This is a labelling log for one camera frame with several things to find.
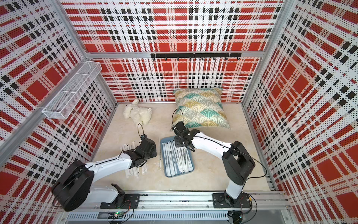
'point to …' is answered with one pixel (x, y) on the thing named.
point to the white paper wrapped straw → (125, 147)
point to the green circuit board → (118, 213)
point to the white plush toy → (141, 115)
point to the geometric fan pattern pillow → (200, 108)
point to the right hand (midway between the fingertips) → (182, 140)
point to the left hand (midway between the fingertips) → (155, 149)
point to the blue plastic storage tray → (184, 157)
